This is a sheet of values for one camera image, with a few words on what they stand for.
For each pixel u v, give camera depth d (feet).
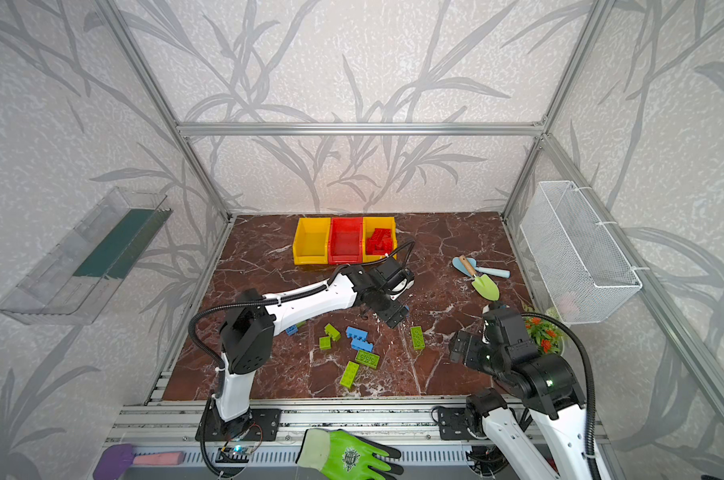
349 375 2.64
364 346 2.77
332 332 2.84
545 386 1.35
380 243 3.55
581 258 2.07
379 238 3.55
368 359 2.77
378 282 2.17
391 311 2.50
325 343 2.84
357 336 2.84
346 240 3.67
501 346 1.63
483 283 3.31
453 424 2.42
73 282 2.09
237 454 2.36
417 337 2.85
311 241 3.56
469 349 1.92
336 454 2.27
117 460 2.27
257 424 2.38
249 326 1.79
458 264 3.43
